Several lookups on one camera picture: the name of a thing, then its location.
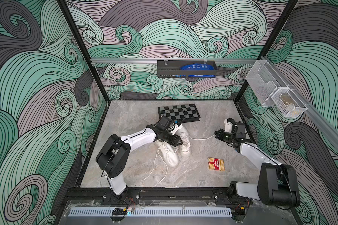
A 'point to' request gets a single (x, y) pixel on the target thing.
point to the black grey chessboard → (180, 113)
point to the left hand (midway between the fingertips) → (179, 139)
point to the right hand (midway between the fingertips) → (217, 132)
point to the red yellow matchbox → (216, 164)
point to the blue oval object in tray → (197, 66)
